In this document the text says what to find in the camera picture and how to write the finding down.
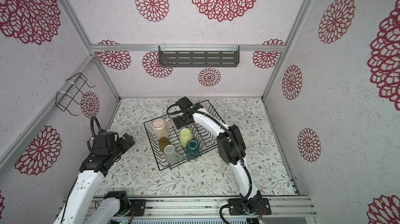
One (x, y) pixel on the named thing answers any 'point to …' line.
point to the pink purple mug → (161, 127)
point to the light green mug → (185, 135)
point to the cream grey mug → (171, 156)
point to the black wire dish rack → (173, 145)
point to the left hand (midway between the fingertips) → (127, 144)
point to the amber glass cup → (163, 142)
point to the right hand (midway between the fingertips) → (182, 119)
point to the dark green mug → (192, 149)
